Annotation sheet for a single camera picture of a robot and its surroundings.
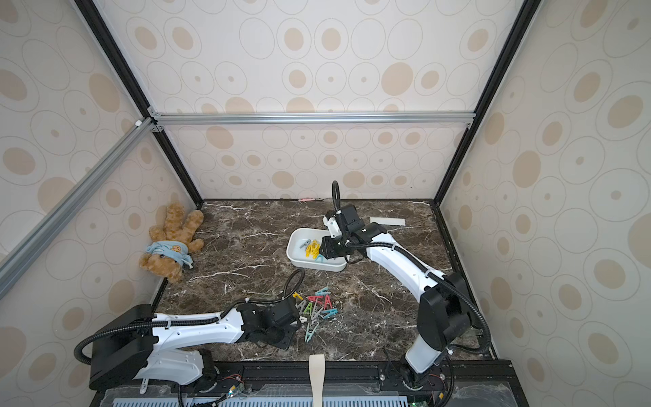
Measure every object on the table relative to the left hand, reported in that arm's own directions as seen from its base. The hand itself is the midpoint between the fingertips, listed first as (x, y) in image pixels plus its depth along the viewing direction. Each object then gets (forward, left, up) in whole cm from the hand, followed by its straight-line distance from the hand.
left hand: (297, 344), depth 79 cm
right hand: (+27, -10, +15) cm, 32 cm away
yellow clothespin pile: (+36, -3, 0) cm, 36 cm away
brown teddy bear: (+31, +48, +8) cm, 58 cm away
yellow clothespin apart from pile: (+35, -1, -1) cm, 35 cm away
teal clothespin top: (+18, -8, -1) cm, 20 cm away
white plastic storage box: (+36, +1, -1) cm, 36 cm away
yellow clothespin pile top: (+16, +2, 0) cm, 17 cm away
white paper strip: (+53, -36, -2) cm, 64 cm away
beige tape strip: (-7, -6, -1) cm, 9 cm away
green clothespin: (+12, -3, -1) cm, 12 cm away
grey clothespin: (+39, -1, 0) cm, 39 cm away
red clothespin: (+14, -9, 0) cm, 17 cm away
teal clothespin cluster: (+10, -10, 0) cm, 14 cm away
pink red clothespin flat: (+15, -5, +1) cm, 16 cm away
